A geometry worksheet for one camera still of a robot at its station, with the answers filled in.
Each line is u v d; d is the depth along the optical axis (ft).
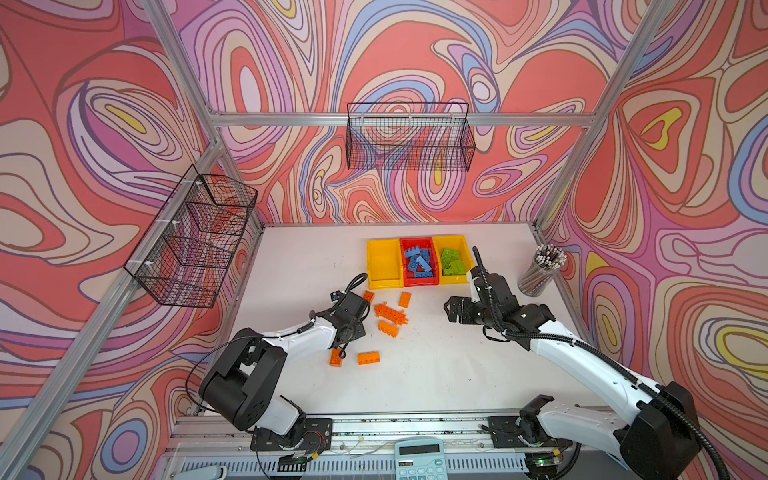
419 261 3.39
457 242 3.49
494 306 1.98
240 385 1.43
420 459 2.28
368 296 3.20
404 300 3.17
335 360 2.76
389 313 3.07
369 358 2.76
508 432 2.45
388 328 2.99
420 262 3.39
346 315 2.36
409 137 3.16
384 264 3.43
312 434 2.41
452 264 3.34
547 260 2.83
